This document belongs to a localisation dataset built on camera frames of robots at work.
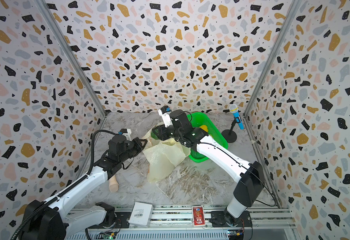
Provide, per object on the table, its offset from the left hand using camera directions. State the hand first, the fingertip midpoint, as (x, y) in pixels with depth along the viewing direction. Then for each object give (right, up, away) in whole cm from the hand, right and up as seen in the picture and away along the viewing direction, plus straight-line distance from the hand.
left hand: (148, 137), depth 78 cm
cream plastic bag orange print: (+8, -9, -6) cm, 13 cm away
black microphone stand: (+51, 0, +29) cm, 59 cm away
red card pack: (+26, -39, -5) cm, 47 cm away
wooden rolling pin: (-19, -26, +3) cm, 33 cm away
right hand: (+4, +6, -8) cm, 10 cm away
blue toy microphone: (+49, +16, +11) cm, 53 cm away
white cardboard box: (-2, -36, -7) cm, 37 cm away
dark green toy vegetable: (+5, +2, -7) cm, 9 cm away
